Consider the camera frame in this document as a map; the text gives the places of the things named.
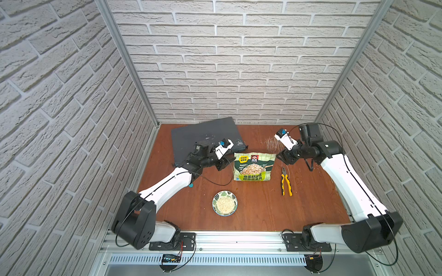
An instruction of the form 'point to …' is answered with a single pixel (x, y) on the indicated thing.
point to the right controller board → (314, 263)
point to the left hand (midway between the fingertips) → (229, 149)
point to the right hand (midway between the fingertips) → (279, 150)
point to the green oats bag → (253, 166)
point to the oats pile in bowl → (225, 205)
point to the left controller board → (171, 258)
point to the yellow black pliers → (288, 183)
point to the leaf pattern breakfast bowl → (224, 193)
